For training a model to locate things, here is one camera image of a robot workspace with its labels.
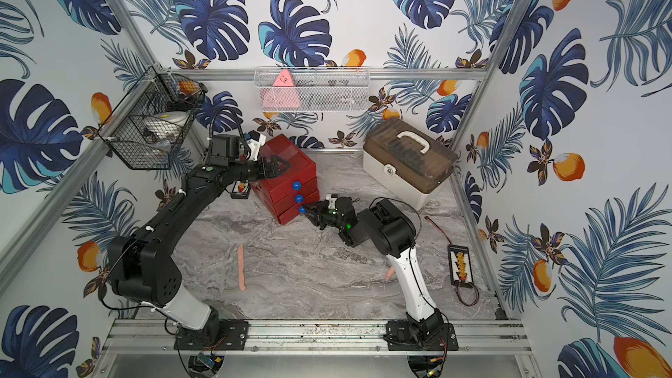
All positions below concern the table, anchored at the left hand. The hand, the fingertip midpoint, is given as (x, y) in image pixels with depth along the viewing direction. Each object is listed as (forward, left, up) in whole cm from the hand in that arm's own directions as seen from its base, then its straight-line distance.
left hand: (280, 165), depth 83 cm
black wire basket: (+25, +49, +7) cm, 56 cm away
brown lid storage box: (+10, -42, -5) cm, 43 cm away
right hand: (-2, -5, -20) cm, 21 cm away
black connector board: (-20, -60, -23) cm, 67 cm away
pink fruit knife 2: (-23, -37, -25) cm, 50 cm away
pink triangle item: (+24, +3, +10) cm, 26 cm away
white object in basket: (+5, +35, +9) cm, 36 cm away
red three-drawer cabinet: (-4, -1, -10) cm, 11 cm away
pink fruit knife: (-24, +12, -26) cm, 37 cm away
